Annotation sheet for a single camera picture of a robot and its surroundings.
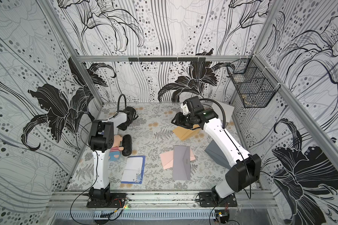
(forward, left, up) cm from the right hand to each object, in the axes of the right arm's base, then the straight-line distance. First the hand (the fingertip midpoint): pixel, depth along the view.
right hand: (176, 121), depth 78 cm
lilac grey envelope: (-15, -3, -24) cm, 28 cm away
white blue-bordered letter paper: (-20, +26, -22) cm, 39 cm away
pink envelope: (-12, +6, -24) cm, 28 cm away
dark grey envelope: (-9, -24, -23) cm, 35 cm away
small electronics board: (-42, -24, -26) cm, 54 cm away
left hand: (+11, +46, -21) cm, 52 cm away
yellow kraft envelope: (+6, -6, -23) cm, 25 cm away
